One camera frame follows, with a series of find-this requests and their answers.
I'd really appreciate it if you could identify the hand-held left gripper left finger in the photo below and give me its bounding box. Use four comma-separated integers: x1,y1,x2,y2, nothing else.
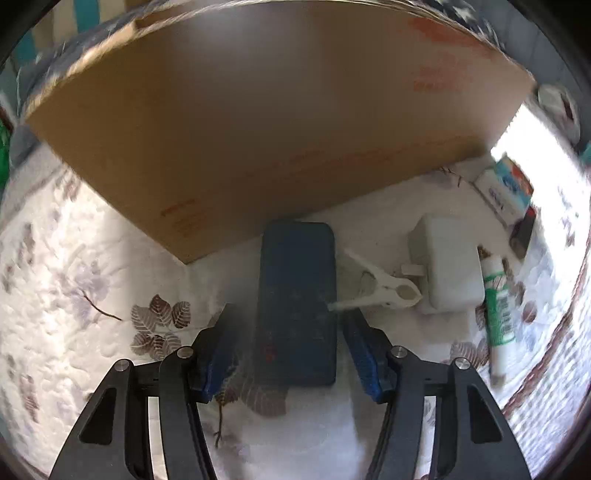
48,302,245,480

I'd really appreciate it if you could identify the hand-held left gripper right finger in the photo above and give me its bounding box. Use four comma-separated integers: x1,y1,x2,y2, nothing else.
341,308,532,480

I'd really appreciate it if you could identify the white plastic clip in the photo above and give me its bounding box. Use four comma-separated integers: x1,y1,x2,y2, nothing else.
327,248,423,315

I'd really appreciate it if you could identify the dark remote control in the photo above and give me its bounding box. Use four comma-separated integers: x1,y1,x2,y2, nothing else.
255,220,338,387

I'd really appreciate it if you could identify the green and white tube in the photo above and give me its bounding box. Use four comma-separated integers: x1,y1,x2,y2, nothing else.
480,256,515,384

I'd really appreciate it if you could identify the small blue printed carton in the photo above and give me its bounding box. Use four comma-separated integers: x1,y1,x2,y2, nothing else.
473,154,535,227

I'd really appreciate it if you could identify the brown cardboard box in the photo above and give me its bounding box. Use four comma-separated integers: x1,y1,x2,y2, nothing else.
23,0,539,265

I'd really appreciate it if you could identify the white charger adapter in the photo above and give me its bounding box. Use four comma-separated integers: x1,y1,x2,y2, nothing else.
401,213,485,315

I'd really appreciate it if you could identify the small black red box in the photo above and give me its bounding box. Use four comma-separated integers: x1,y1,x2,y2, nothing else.
509,205,539,260

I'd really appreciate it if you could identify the grey upholstered headboard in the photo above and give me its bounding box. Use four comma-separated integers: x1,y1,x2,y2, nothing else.
499,0,578,88

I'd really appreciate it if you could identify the striped curtain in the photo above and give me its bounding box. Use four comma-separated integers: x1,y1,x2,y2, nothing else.
11,0,130,65

